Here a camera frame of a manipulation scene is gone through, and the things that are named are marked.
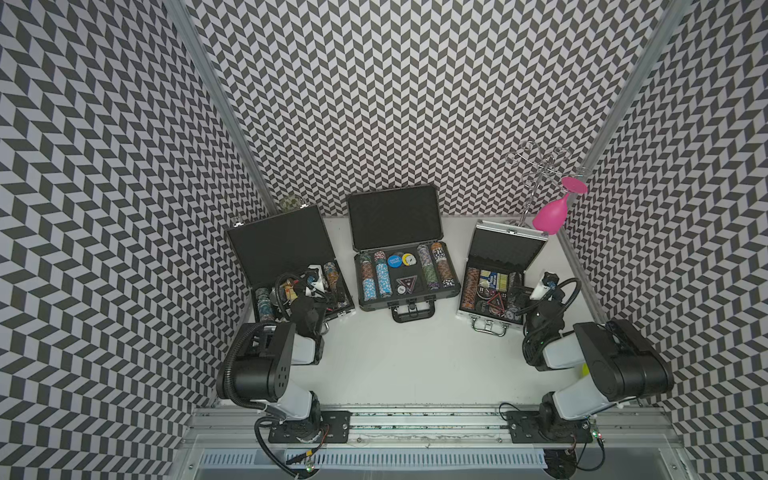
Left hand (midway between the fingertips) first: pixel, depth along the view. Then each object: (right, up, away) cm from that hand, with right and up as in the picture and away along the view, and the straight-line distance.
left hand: (325, 274), depth 90 cm
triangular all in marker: (+25, -3, +4) cm, 26 cm away
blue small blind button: (+21, +3, +9) cm, 23 cm away
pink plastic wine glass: (+67, +17, -3) cm, 69 cm away
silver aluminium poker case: (+53, -4, +7) cm, 53 cm away
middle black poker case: (+22, +17, +15) cm, 32 cm away
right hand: (+62, -1, -1) cm, 62 cm away
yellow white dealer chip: (+26, +4, +9) cm, 27 cm away
